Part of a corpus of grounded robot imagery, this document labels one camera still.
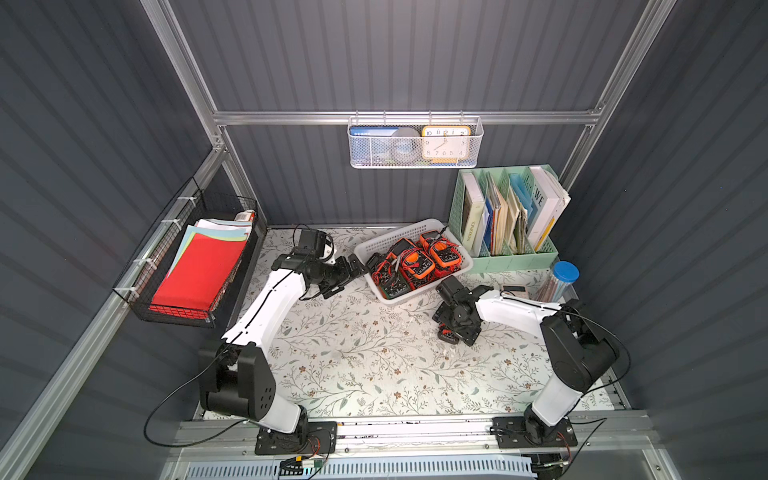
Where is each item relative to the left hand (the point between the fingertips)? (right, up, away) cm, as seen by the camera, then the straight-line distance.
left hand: (353, 275), depth 83 cm
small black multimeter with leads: (+27, -18, +4) cm, 33 cm away
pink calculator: (+54, -6, +16) cm, 56 cm away
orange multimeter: (+29, +7, +16) cm, 34 cm away
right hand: (+29, -16, +9) cm, 35 cm away
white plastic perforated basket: (+8, +9, +22) cm, 25 cm away
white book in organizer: (+61, +23, +8) cm, 66 cm away
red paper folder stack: (-37, +3, -9) cm, 38 cm away
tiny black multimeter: (+5, +4, +14) cm, 15 cm away
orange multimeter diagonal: (+19, +3, +12) cm, 23 cm away
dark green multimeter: (+12, -4, +11) cm, 16 cm away
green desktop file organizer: (+49, +18, +13) cm, 54 cm away
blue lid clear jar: (+59, +1, -1) cm, 59 cm away
